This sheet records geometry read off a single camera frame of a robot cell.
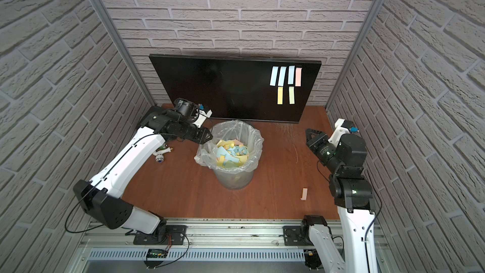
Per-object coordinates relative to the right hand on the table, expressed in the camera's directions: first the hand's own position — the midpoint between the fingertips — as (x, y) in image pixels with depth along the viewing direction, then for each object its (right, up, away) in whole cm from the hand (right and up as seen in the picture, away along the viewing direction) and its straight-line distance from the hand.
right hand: (308, 129), depth 63 cm
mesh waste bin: (-26, -22, +13) cm, 37 cm away
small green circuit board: (-56, -49, +9) cm, 75 cm away
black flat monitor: (-22, +19, +26) cm, 39 cm away
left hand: (-39, -1, +14) cm, 42 cm away
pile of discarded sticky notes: (-29, -12, +20) cm, 37 cm away
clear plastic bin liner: (-28, -1, +17) cm, 33 cm away
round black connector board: (+4, -50, +7) cm, 51 cm away
